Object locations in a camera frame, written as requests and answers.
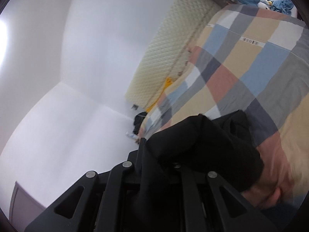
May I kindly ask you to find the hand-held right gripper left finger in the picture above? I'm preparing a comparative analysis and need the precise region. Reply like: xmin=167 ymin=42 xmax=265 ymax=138
xmin=24 ymin=138 xmax=148 ymax=232

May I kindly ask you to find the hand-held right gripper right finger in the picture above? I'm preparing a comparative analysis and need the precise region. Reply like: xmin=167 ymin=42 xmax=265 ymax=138
xmin=174 ymin=163 xmax=286 ymax=232

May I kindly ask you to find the black puffer jacket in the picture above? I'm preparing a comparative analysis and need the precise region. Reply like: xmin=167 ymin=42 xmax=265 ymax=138
xmin=138 ymin=110 xmax=265 ymax=232

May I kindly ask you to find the black bag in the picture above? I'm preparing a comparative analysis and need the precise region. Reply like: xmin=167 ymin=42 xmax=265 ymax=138
xmin=133 ymin=111 xmax=148 ymax=135

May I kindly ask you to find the cream quilted headboard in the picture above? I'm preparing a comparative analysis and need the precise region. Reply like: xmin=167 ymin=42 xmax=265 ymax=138
xmin=125 ymin=0 xmax=223 ymax=110

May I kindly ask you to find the checkered bed blanket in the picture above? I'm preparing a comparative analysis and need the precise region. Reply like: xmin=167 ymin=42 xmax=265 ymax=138
xmin=138 ymin=3 xmax=309 ymax=211

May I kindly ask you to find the yellow white plush toy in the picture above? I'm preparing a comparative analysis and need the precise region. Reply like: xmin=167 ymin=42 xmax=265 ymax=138
xmin=257 ymin=0 xmax=273 ymax=10

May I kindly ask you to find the blue crumpled cloth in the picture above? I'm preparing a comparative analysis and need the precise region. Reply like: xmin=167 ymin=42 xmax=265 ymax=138
xmin=271 ymin=0 xmax=294 ymax=14

